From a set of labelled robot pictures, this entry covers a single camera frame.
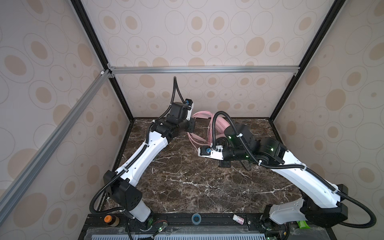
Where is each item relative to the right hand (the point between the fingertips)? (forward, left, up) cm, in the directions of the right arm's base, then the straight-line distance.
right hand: (207, 152), depth 62 cm
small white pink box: (-19, -15, -30) cm, 39 cm away
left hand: (+20, +5, +1) cm, 20 cm away
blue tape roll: (-17, +6, -32) cm, 37 cm away
